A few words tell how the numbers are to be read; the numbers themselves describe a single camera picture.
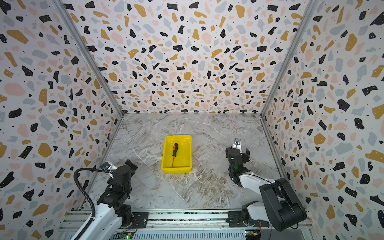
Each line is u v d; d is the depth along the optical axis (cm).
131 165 76
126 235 70
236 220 73
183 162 95
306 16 74
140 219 74
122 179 62
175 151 97
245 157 81
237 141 77
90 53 87
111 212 55
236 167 70
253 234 72
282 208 43
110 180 72
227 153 86
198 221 75
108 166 69
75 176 55
